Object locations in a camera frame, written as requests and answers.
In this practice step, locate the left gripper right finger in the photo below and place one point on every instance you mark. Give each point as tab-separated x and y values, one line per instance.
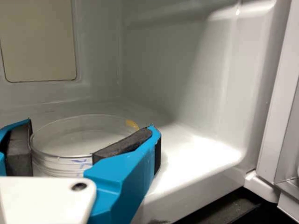
126	177

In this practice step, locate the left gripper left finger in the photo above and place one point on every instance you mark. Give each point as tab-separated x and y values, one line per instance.
18	149

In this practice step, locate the petri dish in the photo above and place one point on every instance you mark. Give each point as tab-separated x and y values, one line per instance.
70	144

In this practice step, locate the white incubator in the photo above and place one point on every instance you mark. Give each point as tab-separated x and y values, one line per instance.
187	70

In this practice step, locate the incubator door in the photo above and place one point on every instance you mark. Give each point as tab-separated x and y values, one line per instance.
280	116

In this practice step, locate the black platform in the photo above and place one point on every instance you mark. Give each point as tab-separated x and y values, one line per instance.
222	210

